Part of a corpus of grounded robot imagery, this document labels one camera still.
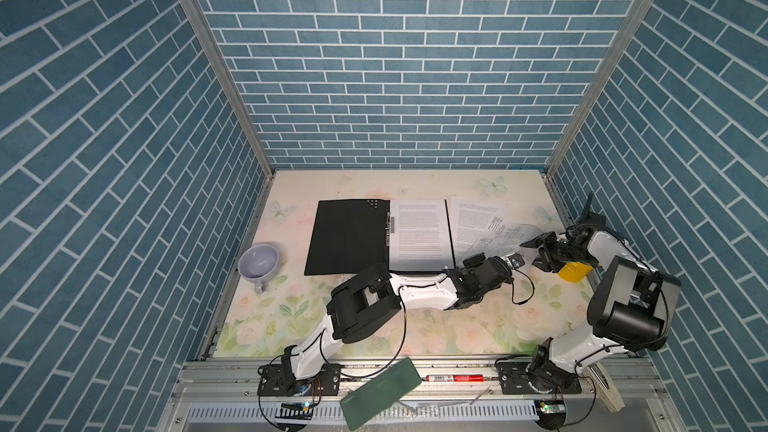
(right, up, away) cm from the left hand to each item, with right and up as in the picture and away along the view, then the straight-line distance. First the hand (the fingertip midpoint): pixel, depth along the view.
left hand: (489, 259), depth 87 cm
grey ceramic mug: (-71, -3, +7) cm, 72 cm away
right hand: (+12, +3, +2) cm, 12 cm away
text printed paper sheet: (-19, +4, +13) cm, 23 cm away
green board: (-34, -31, -16) cm, 49 cm away
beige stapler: (+23, -28, -15) cm, 39 cm away
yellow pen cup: (+25, -3, -1) cm, 25 cm away
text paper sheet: (-1, +10, +18) cm, 21 cm away
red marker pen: (-13, -27, -13) cm, 33 cm away
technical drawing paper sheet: (+9, +5, +13) cm, 17 cm away
